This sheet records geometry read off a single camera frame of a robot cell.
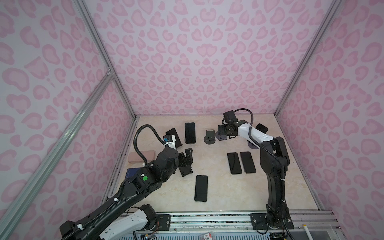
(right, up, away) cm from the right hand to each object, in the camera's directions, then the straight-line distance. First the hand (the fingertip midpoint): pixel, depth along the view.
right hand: (224, 129), depth 100 cm
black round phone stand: (-10, -7, +1) cm, 12 cm away
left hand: (-24, -9, -31) cm, 40 cm away
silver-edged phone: (+13, -20, -9) cm, 25 cm away
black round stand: (-2, -6, +3) cm, 7 cm away
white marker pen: (+33, -48, -31) cm, 66 cm away
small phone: (+21, +1, -10) cm, 23 cm away
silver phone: (-23, -3, -1) cm, 23 cm away
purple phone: (+4, -21, -10) cm, 23 cm away
